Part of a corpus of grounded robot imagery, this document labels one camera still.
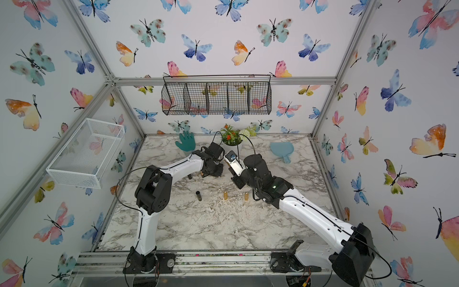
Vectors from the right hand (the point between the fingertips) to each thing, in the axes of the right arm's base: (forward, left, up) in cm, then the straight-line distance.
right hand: (234, 164), depth 74 cm
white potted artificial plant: (+25, +3, -11) cm, 27 cm away
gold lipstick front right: (-2, -6, -23) cm, 24 cm away
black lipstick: (-4, +18, -22) cm, 29 cm away
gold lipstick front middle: (-3, +5, -23) cm, 24 cm away
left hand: (+12, +8, -22) cm, 27 cm away
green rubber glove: (+35, +34, -26) cm, 56 cm away
